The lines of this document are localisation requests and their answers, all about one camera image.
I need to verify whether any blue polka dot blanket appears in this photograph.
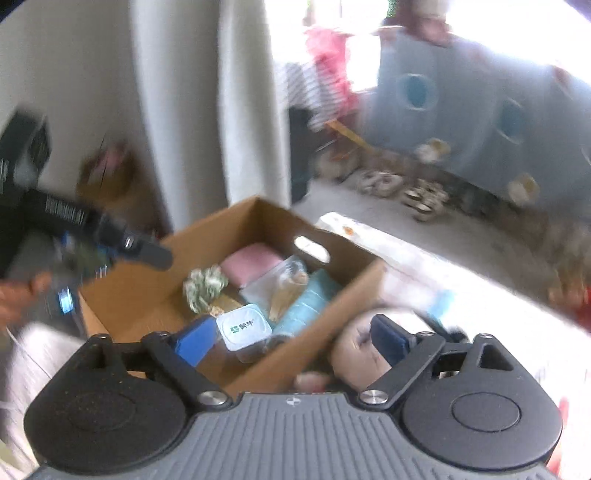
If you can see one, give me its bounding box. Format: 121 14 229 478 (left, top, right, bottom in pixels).
366 31 590 220

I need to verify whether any green white scrunchie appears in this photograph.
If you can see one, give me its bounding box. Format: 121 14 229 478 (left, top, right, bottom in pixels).
182 265 229 314

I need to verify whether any white sneaker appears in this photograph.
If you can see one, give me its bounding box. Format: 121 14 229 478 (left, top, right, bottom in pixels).
402 179 449 223
356 171 404 198

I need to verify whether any white sneaker right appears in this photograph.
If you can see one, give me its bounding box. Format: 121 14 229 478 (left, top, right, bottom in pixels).
402 179 449 223

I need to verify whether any light blue folded towel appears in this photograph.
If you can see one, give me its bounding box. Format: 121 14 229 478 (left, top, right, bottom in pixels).
273 269 342 339

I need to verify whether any brown cardboard box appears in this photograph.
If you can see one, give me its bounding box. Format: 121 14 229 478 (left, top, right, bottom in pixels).
79 197 387 396

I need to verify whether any clear plastic bag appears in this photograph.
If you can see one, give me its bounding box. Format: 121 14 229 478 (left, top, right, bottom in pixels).
239 256 310 325

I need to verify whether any big-head doll red shirt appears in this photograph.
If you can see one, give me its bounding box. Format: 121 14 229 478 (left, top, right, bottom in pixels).
294 306 468 393

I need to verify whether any white sneaker left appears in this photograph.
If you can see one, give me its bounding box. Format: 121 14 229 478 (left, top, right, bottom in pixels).
356 171 404 198

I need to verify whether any pink folded cloth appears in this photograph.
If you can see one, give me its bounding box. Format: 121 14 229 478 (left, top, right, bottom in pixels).
221 242 283 288

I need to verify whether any pink hanging garment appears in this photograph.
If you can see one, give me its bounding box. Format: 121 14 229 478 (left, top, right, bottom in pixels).
307 28 356 116

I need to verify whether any white lidded container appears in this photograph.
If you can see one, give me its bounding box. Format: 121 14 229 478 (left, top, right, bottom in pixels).
216 304 273 352

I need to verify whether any person's left hand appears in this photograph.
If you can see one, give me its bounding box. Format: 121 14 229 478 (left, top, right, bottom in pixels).
0 272 52 328

